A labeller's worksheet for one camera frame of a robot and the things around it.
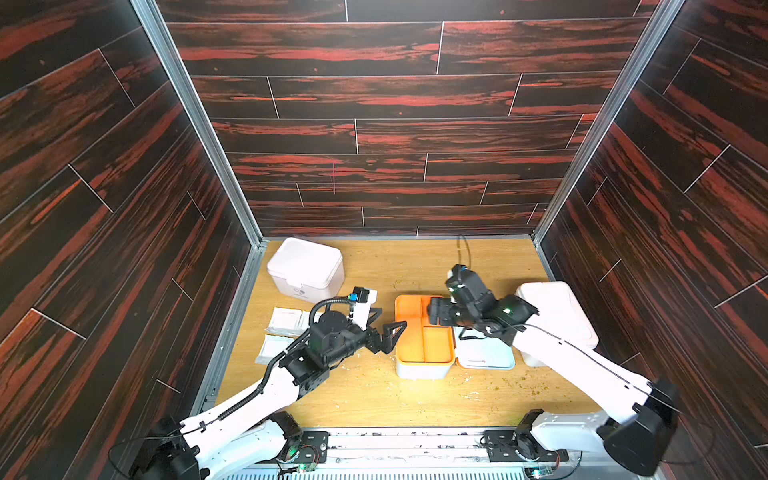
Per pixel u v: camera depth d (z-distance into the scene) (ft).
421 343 2.70
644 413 1.27
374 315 2.50
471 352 2.52
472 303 1.83
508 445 2.39
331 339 1.82
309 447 2.41
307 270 3.09
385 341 2.10
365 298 2.10
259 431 1.97
